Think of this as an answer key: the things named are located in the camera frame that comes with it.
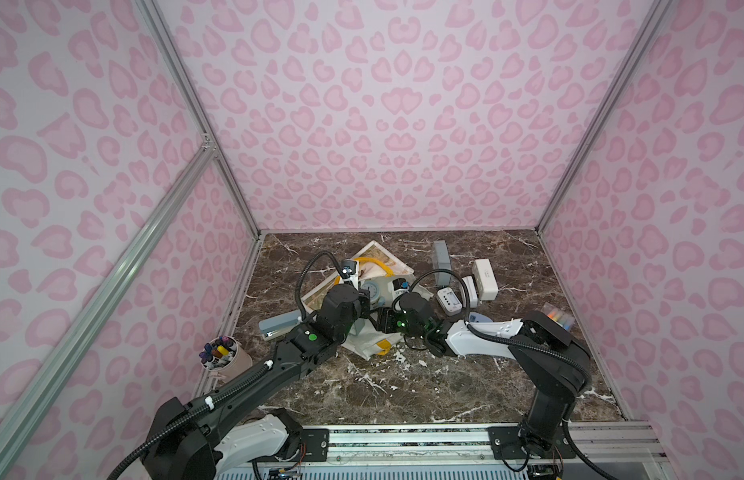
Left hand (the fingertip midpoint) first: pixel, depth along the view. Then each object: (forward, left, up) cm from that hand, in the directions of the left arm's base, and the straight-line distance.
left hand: (362, 282), depth 78 cm
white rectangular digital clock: (+12, -39, -16) cm, 44 cm away
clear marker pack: (+2, -61, -21) cm, 65 cm away
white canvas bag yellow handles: (+1, -5, 0) cm, 5 cm away
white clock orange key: (+8, -34, -16) cm, 38 cm away
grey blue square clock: (+18, -25, -13) cm, 33 cm away
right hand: (-2, -3, -14) cm, 14 cm away
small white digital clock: (+7, -27, -20) cm, 34 cm away
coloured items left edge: (-15, +36, -11) cm, 40 cm away
